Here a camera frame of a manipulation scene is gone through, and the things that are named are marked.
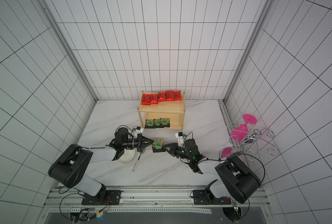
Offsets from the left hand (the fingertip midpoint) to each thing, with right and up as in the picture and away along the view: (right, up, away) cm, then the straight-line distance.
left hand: (152, 143), depth 82 cm
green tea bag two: (-4, +10, +20) cm, 23 cm away
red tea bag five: (+16, +30, +11) cm, 36 cm away
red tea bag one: (-5, +27, +8) cm, 29 cm away
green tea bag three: (+7, +11, +21) cm, 25 cm away
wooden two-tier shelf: (+7, +17, +28) cm, 33 cm away
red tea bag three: (+5, +29, +10) cm, 31 cm away
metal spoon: (-7, -6, +5) cm, 11 cm away
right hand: (+4, -3, -2) cm, 6 cm away
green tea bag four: (+3, -2, -1) cm, 4 cm away
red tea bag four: (+11, +30, +11) cm, 33 cm away
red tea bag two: (0, +28, +8) cm, 29 cm away
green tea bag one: (+1, +10, +21) cm, 24 cm away
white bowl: (-15, -8, +2) cm, 17 cm away
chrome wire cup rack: (+49, +4, -16) cm, 52 cm away
